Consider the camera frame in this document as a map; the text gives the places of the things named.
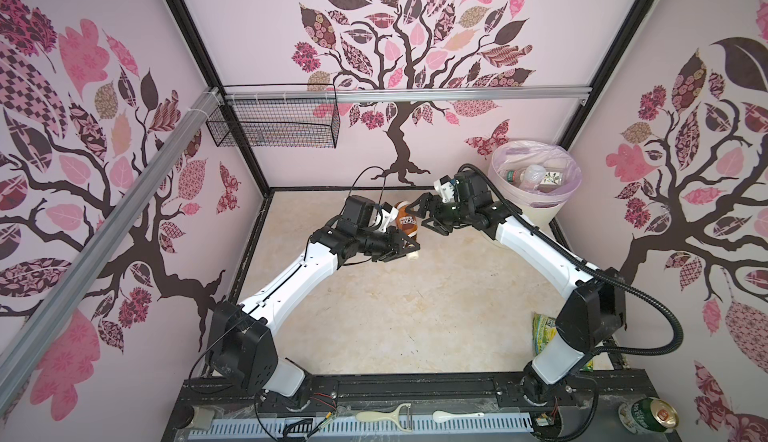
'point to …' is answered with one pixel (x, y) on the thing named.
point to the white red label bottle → (512, 176)
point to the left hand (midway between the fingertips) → (415, 254)
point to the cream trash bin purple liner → (564, 174)
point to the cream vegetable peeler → (394, 416)
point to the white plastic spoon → (440, 416)
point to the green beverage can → (649, 415)
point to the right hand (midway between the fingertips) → (412, 212)
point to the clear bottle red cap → (531, 177)
